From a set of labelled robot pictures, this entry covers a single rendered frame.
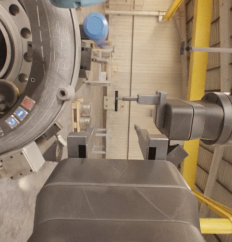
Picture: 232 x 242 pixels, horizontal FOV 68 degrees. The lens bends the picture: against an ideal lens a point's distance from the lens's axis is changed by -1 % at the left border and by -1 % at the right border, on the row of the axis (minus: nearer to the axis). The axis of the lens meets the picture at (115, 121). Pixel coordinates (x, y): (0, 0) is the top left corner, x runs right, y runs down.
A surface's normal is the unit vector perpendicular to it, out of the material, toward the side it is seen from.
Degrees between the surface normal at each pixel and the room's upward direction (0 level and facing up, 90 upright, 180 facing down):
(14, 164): 90
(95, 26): 90
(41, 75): 90
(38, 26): 90
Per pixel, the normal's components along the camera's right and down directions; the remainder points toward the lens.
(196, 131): 0.34, 0.25
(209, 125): -0.19, 0.24
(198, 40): 0.00, 0.14
